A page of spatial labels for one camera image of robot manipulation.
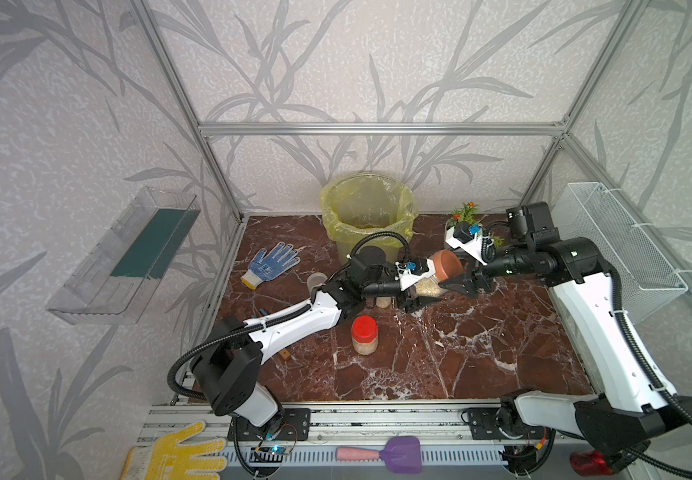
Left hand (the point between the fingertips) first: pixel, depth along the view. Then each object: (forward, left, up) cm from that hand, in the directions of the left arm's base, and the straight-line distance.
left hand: (434, 284), depth 70 cm
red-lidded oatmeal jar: (-7, +17, -14) cm, 23 cm away
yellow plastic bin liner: (+38, +19, -11) cm, 43 cm away
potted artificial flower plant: (+33, -18, -9) cm, 38 cm away
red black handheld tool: (-33, -32, -17) cm, 49 cm away
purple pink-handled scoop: (-31, +7, -25) cm, 41 cm away
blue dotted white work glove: (+23, +53, -27) cm, 63 cm away
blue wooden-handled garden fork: (-8, +39, -26) cm, 47 cm away
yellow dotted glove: (-32, +62, -26) cm, 74 cm away
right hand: (+1, -1, +7) cm, 7 cm away
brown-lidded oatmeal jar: (-4, +3, +6) cm, 8 cm away
